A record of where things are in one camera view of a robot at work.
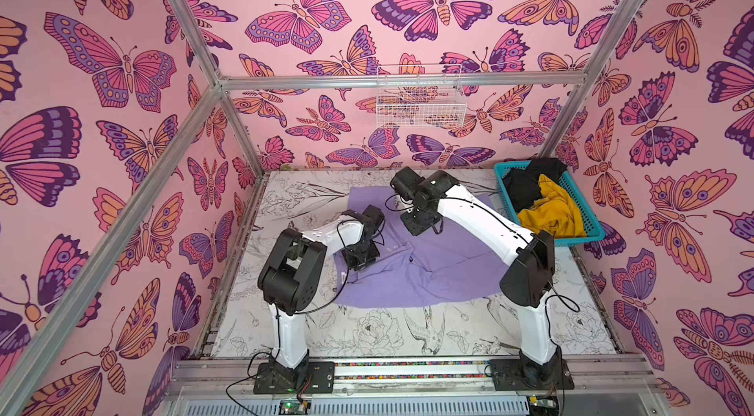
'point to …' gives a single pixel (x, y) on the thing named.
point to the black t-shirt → (522, 185)
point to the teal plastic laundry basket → (500, 169)
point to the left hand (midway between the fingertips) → (371, 262)
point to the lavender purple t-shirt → (452, 264)
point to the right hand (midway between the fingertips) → (411, 227)
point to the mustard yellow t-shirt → (556, 212)
